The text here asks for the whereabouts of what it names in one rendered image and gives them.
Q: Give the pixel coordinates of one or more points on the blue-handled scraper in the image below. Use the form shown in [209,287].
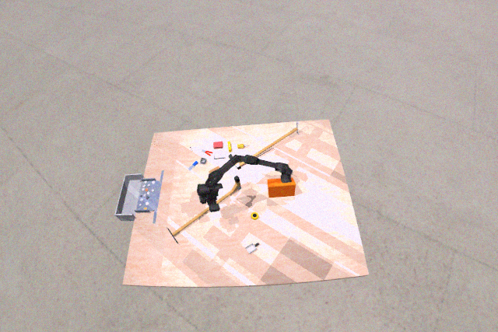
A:
[192,166]

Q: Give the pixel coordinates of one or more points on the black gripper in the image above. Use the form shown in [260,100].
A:
[213,206]

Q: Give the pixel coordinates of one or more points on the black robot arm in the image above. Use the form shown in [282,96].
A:
[212,186]

